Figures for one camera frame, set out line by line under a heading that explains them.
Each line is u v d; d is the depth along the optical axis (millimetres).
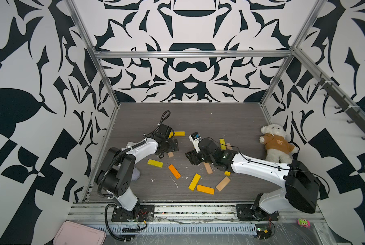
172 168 877
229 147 968
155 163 889
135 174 842
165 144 813
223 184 825
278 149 889
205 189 821
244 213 742
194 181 835
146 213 738
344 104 602
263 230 710
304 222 699
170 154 933
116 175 456
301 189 424
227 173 870
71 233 681
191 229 712
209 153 621
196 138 719
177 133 1012
